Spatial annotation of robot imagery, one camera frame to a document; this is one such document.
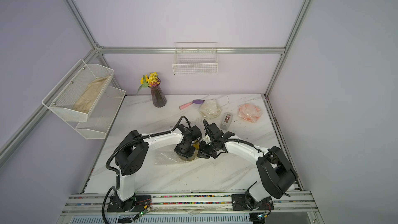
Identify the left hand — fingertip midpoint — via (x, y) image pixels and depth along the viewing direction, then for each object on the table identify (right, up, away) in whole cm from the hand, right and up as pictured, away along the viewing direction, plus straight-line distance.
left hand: (185, 157), depth 88 cm
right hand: (+6, +2, -7) cm, 9 cm away
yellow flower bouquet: (-22, +46, +8) cm, 51 cm away
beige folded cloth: (-49, +32, -12) cm, 59 cm away
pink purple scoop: (+5, +34, +26) cm, 43 cm away
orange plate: (+43, +26, +19) cm, 54 cm away
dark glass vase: (-22, +36, +22) cm, 48 cm away
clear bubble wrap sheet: (+15, +28, +19) cm, 38 cm away
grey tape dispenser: (+26, +20, +13) cm, 35 cm away
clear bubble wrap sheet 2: (+43, +26, +19) cm, 54 cm away
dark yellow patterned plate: (+6, +3, -6) cm, 9 cm away
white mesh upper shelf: (-54, +34, -13) cm, 65 cm away
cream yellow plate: (+15, +28, +20) cm, 38 cm away
